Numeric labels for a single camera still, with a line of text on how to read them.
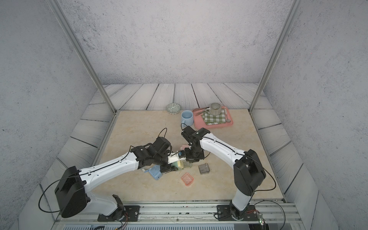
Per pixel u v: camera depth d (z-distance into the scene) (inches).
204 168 35.0
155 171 32.6
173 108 47.9
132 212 28.7
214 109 44.0
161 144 24.2
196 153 27.4
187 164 31.8
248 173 17.5
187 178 33.4
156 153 24.2
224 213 28.6
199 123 44.1
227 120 44.6
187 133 26.7
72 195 15.8
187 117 41.6
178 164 29.6
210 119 45.1
